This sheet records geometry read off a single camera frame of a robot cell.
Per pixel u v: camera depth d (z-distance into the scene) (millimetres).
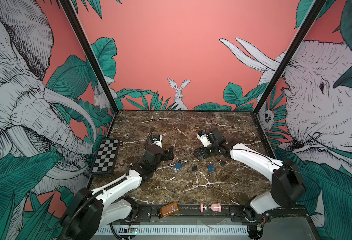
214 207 743
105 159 901
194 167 904
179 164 904
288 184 435
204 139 781
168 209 720
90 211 400
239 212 750
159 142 741
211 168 904
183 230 701
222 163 924
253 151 547
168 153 759
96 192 435
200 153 763
